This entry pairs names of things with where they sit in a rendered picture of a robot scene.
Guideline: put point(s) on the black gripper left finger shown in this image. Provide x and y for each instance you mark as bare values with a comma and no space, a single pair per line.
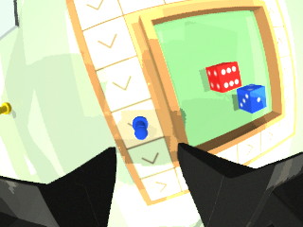
81,198

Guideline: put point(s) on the blue pawn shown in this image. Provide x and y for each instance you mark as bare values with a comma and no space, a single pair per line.
140,127

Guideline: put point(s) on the red die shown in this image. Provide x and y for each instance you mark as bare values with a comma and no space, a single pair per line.
224,77

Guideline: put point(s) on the blue die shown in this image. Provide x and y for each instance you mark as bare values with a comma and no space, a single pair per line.
251,97

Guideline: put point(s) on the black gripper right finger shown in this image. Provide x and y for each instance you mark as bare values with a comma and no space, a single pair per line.
229,194

